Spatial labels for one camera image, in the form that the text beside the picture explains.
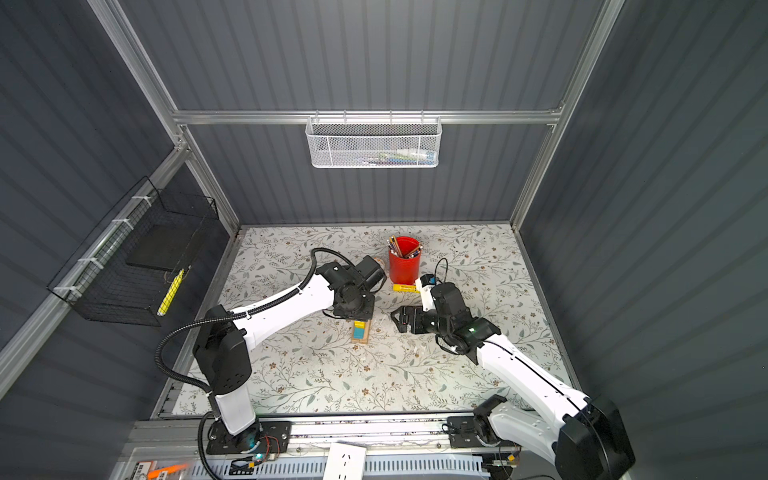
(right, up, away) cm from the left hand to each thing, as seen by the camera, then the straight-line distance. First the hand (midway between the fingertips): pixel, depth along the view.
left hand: (366, 314), depth 84 cm
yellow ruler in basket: (-44, +8, -15) cm, 47 cm away
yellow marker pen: (+12, +6, +16) cm, 21 cm away
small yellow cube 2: (-2, -4, +4) cm, 6 cm away
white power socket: (-3, -30, -17) cm, 35 cm away
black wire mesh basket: (-57, +14, -12) cm, 60 cm away
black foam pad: (-52, +19, -8) cm, 56 cm away
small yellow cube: (-1, 0, -7) cm, 7 cm away
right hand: (+12, 0, -4) cm, 12 cm away
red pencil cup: (+11, +15, +15) cm, 24 cm away
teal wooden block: (-3, -7, +5) cm, 9 cm away
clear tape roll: (+3, +15, +27) cm, 31 cm away
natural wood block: (-1, -9, +5) cm, 10 cm away
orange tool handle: (-48, -34, -16) cm, 61 cm away
